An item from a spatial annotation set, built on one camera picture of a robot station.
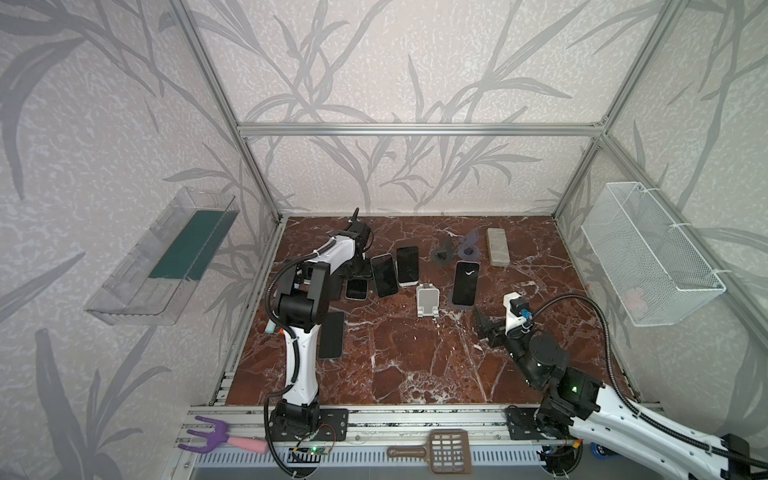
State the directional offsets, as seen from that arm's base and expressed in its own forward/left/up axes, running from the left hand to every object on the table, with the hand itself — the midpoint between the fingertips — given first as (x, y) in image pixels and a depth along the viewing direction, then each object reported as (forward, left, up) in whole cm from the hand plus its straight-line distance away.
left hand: (361, 275), depth 102 cm
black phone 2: (-5, -9, +8) cm, 13 cm away
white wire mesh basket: (-22, -68, +35) cm, 79 cm away
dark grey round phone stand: (+10, -39, +1) cm, 40 cm away
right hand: (-21, -36, +21) cm, 46 cm away
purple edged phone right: (-9, -33, +11) cm, 36 cm away
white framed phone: (-5, +1, -1) cm, 5 cm away
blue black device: (-50, -61, +2) cm, 79 cm away
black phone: (-22, +7, 0) cm, 23 cm away
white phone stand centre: (-12, -22, +5) cm, 26 cm away
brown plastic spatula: (-49, -25, 0) cm, 56 cm away
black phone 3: (+1, -16, +6) cm, 17 cm away
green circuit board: (-50, +6, 0) cm, 50 cm away
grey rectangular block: (+11, -49, +3) cm, 51 cm away
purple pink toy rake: (-46, +31, -1) cm, 56 cm away
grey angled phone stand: (+9, -29, +1) cm, 30 cm away
